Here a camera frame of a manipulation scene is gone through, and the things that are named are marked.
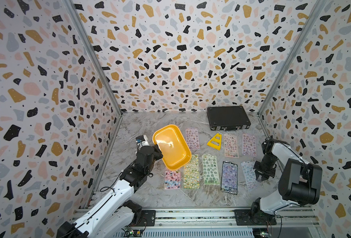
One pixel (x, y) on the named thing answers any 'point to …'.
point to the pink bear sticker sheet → (230, 146)
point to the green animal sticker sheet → (191, 173)
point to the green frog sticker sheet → (210, 169)
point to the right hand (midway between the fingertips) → (259, 178)
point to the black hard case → (227, 118)
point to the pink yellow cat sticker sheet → (172, 179)
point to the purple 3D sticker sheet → (192, 138)
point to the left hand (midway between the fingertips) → (159, 144)
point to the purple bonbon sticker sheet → (229, 177)
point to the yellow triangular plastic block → (215, 141)
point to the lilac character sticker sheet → (249, 144)
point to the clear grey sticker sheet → (249, 175)
